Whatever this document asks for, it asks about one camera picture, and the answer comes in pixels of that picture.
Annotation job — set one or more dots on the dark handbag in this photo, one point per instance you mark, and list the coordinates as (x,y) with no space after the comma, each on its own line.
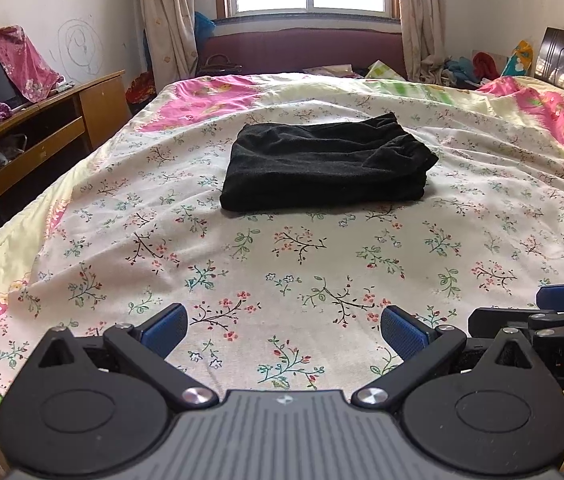
(219,67)

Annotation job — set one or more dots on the floral bed quilt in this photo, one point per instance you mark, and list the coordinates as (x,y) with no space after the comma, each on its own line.
(312,270)

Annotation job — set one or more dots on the red patterned bag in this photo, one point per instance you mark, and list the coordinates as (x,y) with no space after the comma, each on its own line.
(140,89)

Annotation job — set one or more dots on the black pants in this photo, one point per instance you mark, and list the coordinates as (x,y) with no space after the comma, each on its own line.
(322,165)

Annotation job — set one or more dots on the wooden tv cabinet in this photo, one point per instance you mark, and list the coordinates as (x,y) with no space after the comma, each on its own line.
(101,105)

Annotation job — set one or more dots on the blue plastic bag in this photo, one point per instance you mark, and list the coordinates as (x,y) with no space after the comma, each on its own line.
(202,30)

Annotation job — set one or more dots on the blue garment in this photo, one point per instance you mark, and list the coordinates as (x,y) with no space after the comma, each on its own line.
(459,69)

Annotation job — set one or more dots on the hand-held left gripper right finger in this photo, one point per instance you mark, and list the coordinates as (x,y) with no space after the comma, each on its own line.
(404,334)

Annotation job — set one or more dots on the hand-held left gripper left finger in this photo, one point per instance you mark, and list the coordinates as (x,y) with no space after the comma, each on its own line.
(164,329)

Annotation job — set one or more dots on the red garment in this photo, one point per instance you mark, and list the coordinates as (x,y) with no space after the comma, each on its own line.
(484,66)

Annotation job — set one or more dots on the beige curtain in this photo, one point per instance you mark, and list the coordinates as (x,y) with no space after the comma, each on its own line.
(166,20)
(422,15)

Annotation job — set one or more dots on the pink floral cloth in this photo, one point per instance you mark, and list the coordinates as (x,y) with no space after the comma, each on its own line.
(26,65)

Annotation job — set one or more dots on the maroon upholstered bench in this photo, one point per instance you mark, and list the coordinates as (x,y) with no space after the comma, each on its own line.
(302,47)

